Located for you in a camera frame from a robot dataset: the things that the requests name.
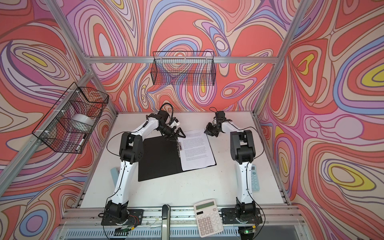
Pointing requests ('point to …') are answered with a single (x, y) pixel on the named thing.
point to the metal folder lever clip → (178, 148)
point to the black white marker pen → (80, 144)
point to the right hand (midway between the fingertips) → (206, 133)
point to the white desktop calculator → (208, 218)
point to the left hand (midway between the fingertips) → (182, 137)
